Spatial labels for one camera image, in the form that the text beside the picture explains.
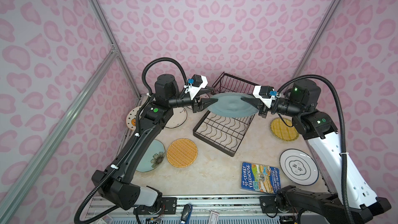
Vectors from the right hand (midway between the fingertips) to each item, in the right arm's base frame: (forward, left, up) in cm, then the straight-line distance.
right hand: (246, 94), depth 57 cm
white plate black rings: (-10, -36, -46) cm, 59 cm away
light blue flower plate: (-7, +45, -45) cm, 63 cm away
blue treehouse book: (-17, -13, -44) cm, 49 cm away
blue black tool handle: (-33, +23, -40) cm, 57 cm away
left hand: (+2, +11, -1) cm, 12 cm away
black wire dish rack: (+9, +3, -43) cm, 44 cm away
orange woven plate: (-4, +29, -45) cm, 54 cm away
